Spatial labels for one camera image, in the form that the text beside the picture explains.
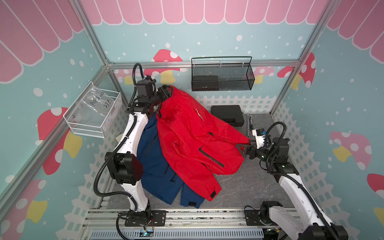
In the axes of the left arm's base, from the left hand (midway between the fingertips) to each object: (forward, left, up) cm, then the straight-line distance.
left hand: (169, 93), depth 82 cm
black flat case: (+12, -41, -28) cm, 51 cm away
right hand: (-23, -39, -14) cm, 48 cm away
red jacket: (-20, -18, -26) cm, 37 cm away
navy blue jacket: (-30, +5, -34) cm, 46 cm away
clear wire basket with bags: (-16, +33, 0) cm, 37 cm away
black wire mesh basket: (+22, -33, -1) cm, 39 cm away
